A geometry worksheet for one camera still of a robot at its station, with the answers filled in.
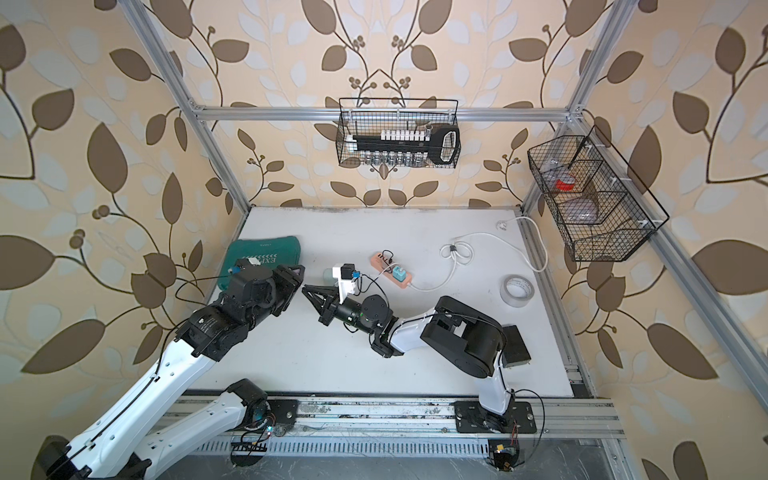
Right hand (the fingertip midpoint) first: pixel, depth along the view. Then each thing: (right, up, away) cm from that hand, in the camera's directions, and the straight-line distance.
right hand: (304, 290), depth 73 cm
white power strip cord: (+46, +8, +31) cm, 56 cm away
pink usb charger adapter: (+19, +5, +22) cm, 30 cm away
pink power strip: (+16, +5, +29) cm, 34 cm away
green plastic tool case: (-21, +8, +29) cm, 36 cm away
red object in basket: (+69, +27, +7) cm, 74 cm away
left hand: (-1, +5, -1) cm, 5 cm away
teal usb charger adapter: (+24, +2, +20) cm, 32 cm away
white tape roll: (+62, -4, +23) cm, 66 cm away
